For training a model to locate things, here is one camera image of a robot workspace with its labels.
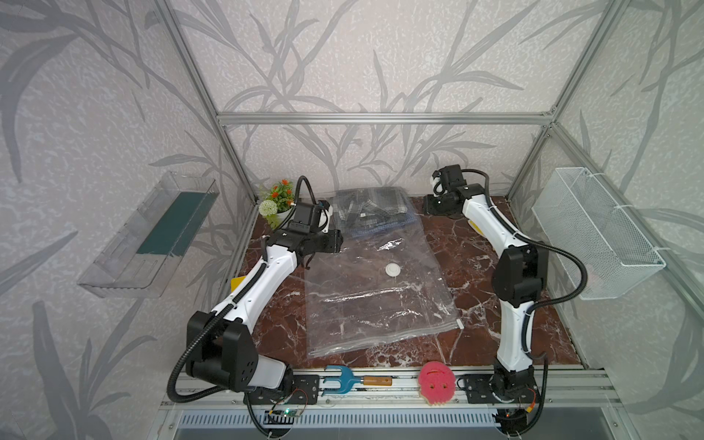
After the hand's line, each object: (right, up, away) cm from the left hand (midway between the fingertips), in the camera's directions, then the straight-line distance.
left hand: (336, 238), depth 84 cm
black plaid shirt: (+9, +9, +27) cm, 30 cm away
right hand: (+30, +11, +13) cm, 35 cm away
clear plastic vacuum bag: (+16, -17, +10) cm, 25 cm away
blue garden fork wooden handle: (+4, -38, -10) cm, 40 cm away
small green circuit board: (-11, -45, -13) cm, 48 cm away
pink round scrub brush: (+28, -38, -12) cm, 49 cm away
